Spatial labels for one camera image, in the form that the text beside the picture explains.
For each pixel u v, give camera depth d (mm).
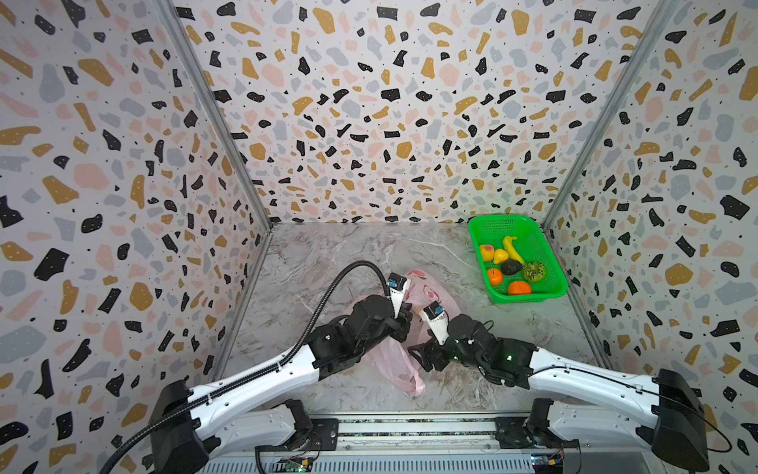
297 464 702
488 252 1069
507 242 1134
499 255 1069
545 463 715
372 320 514
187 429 386
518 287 971
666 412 409
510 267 1030
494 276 1004
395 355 686
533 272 999
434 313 654
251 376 439
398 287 606
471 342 548
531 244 1116
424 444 731
